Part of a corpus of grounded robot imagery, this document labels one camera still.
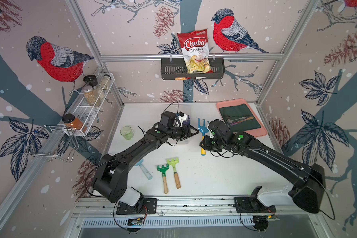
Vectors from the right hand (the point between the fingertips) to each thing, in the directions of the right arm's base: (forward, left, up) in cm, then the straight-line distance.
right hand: (199, 144), depth 76 cm
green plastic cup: (+16, +48, -15) cm, 53 cm away
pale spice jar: (+31, +57, +17) cm, 67 cm away
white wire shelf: (+9, +59, +13) cm, 61 cm away
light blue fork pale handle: (-11, +29, -18) cm, 36 cm away
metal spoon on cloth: (+29, -25, -17) cm, 42 cm away
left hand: (+5, +1, +4) cm, 7 cm away
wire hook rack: (-9, +62, +13) cm, 64 cm away
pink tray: (+23, -41, -22) cm, 52 cm away
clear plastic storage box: (+37, +7, -13) cm, 40 cm away
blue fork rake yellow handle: (+6, -2, +3) cm, 8 cm away
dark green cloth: (+34, -32, -18) cm, 50 cm away
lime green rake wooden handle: (-3, +15, -18) cm, 24 cm away
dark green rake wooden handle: (-7, +20, -18) cm, 28 cm away
